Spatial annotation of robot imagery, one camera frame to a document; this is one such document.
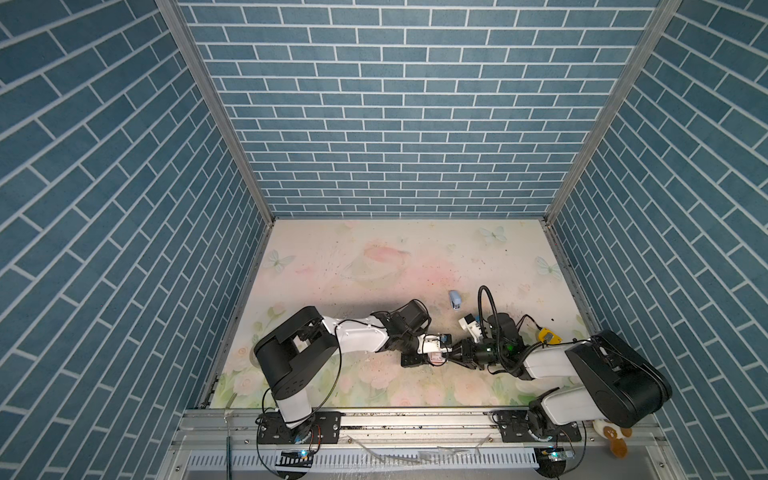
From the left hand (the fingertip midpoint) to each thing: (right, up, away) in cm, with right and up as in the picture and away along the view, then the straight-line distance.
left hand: (427, 355), depth 86 cm
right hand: (+4, +1, -2) cm, 5 cm away
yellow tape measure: (+36, +5, +2) cm, 37 cm away
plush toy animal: (+43, -12, -17) cm, 47 cm away
